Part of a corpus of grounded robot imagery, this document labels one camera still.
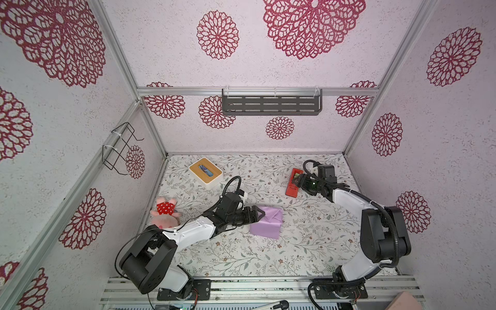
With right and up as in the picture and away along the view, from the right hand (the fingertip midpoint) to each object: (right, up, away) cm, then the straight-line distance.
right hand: (295, 179), depth 93 cm
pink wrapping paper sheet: (-14, -19, -15) cm, 28 cm away
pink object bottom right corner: (+35, -44, -22) cm, 60 cm away
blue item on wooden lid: (-46, +4, +14) cm, 49 cm away
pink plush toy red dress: (-61, -17, -6) cm, 64 cm away
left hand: (-18, -16, -9) cm, 26 cm away
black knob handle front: (-10, -45, -23) cm, 51 cm away
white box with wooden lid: (-46, +2, +11) cm, 47 cm away
